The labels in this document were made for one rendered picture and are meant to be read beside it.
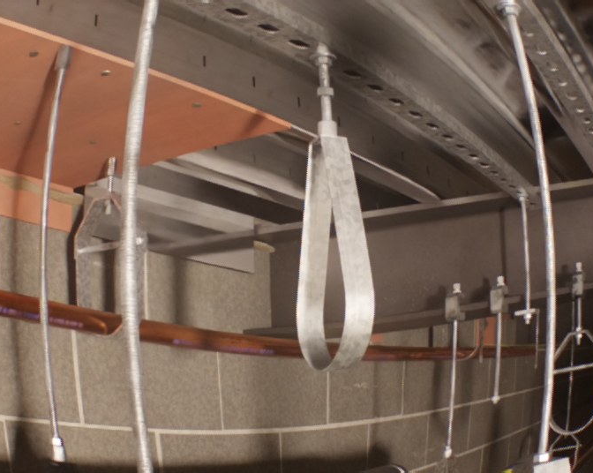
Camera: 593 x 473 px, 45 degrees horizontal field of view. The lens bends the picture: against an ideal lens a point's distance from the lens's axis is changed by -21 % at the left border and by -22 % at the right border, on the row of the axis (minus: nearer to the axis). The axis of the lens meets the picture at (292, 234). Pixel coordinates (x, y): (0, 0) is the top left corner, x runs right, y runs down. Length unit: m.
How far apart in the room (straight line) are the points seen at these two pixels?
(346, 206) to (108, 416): 0.75
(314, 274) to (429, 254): 0.83
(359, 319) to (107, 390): 0.75
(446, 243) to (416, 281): 0.09
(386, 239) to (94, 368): 0.66
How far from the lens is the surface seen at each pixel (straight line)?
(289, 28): 0.76
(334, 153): 0.78
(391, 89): 0.92
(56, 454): 0.73
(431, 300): 1.62
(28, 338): 1.27
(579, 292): 1.40
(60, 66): 0.79
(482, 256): 1.59
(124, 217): 0.41
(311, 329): 0.82
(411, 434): 2.41
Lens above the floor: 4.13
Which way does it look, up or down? 11 degrees up
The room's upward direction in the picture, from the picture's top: 1 degrees counter-clockwise
